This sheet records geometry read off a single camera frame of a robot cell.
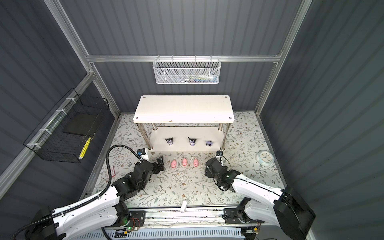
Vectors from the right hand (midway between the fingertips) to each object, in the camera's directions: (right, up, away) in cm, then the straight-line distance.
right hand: (213, 168), depth 87 cm
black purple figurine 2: (-13, +16, +4) cm, 20 cm away
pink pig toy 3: (-10, +2, +5) cm, 11 cm away
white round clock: (+33, +5, +6) cm, 34 cm away
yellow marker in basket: (-62, +13, -19) cm, 66 cm away
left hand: (-32, +7, -6) cm, 33 cm away
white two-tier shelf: (-19, +27, +29) cm, 44 cm away
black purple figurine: (-26, +15, +5) cm, 31 cm away
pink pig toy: (-24, +2, +5) cm, 25 cm away
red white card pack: (-60, -3, +2) cm, 60 cm away
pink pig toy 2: (-17, +3, +5) cm, 18 cm away
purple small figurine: (-2, +14, +5) cm, 15 cm away
